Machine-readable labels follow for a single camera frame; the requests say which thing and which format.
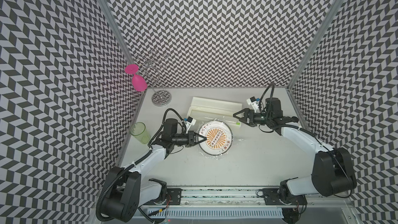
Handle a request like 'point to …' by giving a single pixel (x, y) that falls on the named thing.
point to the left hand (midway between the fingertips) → (205, 141)
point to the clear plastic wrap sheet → (219, 157)
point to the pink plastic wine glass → (138, 82)
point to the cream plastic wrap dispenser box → (207, 109)
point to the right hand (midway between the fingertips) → (236, 120)
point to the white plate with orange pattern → (219, 137)
